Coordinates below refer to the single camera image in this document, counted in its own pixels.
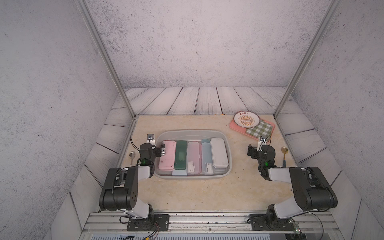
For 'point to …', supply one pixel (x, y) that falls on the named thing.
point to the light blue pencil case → (179, 172)
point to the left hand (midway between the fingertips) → (156, 142)
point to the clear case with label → (207, 164)
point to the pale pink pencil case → (168, 162)
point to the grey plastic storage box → (191, 135)
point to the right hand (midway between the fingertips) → (260, 144)
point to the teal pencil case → (205, 140)
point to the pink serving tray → (243, 130)
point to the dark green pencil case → (180, 155)
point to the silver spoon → (132, 155)
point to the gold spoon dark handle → (284, 150)
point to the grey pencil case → (219, 153)
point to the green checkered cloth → (263, 129)
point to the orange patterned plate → (246, 119)
